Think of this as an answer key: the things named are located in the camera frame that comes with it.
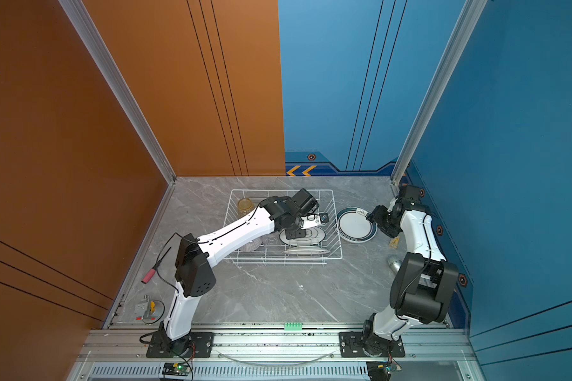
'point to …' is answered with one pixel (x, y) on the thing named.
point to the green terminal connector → (293, 326)
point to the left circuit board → (179, 369)
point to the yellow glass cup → (245, 206)
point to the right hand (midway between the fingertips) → (373, 220)
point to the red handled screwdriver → (151, 274)
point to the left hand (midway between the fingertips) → (300, 221)
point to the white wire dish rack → (322, 242)
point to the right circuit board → (380, 371)
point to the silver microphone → (395, 262)
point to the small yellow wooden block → (394, 242)
